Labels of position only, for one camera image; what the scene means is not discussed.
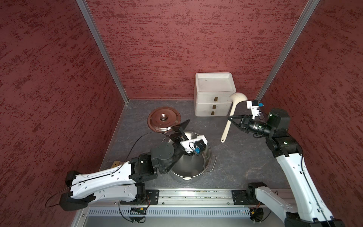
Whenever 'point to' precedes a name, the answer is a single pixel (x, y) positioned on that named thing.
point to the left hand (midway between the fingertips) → (190, 129)
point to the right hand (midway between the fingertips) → (226, 122)
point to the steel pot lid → (161, 119)
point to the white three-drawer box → (212, 92)
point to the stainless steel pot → (191, 167)
